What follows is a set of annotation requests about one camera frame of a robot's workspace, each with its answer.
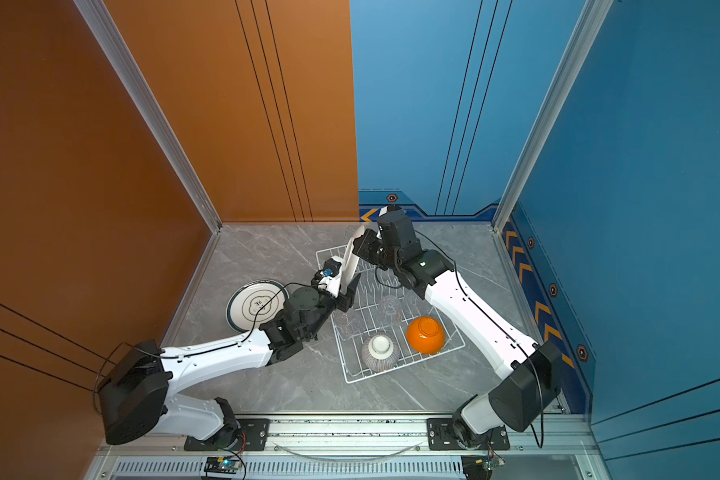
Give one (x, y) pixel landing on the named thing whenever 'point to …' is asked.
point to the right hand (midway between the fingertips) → (349, 241)
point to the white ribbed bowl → (380, 353)
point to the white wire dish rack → (384, 325)
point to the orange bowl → (425, 334)
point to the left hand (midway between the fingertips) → (350, 268)
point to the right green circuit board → (480, 467)
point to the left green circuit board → (226, 464)
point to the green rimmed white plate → (243, 307)
